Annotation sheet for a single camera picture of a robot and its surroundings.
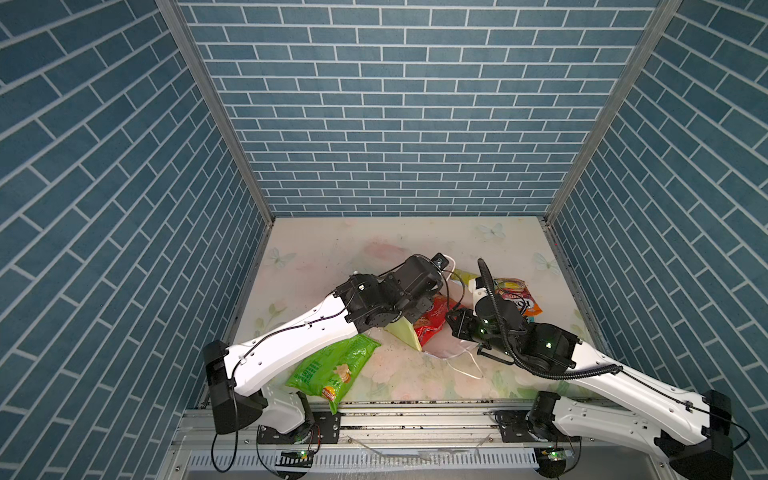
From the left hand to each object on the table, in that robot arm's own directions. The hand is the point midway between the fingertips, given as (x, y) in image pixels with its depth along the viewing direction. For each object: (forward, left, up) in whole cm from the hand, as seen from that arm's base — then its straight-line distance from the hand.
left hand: (421, 291), depth 70 cm
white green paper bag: (-7, -7, -13) cm, 16 cm away
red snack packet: (0, -5, -14) cm, 15 cm away
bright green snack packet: (-13, +23, -22) cm, 34 cm away
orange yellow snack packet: (+13, -34, -21) cm, 42 cm away
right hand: (-4, -5, -5) cm, 8 cm away
